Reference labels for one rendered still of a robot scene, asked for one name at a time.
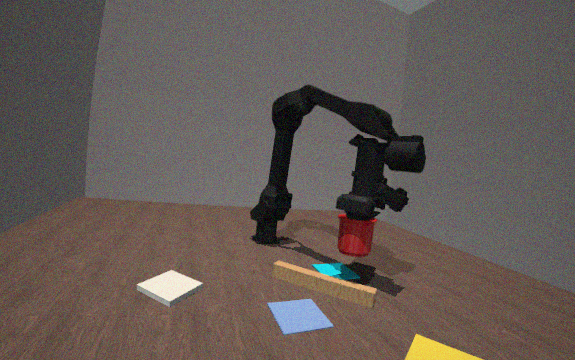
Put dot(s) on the cream flat square tile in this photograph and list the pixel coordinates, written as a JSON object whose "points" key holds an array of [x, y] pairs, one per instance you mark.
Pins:
{"points": [[169, 288]]}

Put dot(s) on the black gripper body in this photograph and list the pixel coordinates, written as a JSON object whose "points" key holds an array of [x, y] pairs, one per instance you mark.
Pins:
{"points": [[361, 199]]}

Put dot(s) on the red translucent cup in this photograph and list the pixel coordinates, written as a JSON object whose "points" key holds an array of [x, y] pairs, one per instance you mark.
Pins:
{"points": [[355, 236]]}

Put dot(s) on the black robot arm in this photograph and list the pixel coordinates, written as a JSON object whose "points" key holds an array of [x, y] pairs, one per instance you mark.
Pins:
{"points": [[401, 153]]}

